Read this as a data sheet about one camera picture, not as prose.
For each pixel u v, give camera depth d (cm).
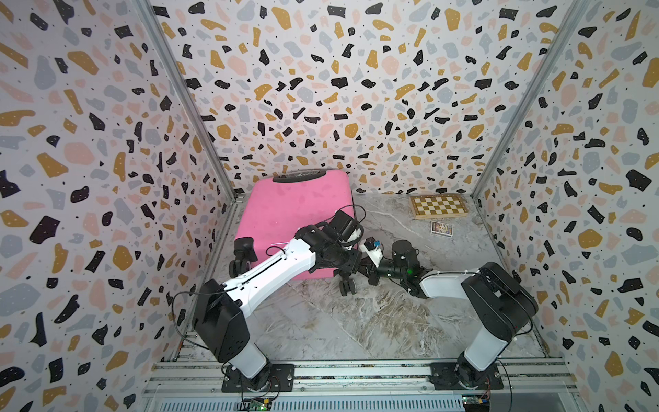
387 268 78
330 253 56
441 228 109
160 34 73
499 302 49
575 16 72
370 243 76
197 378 75
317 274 96
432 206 117
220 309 42
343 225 62
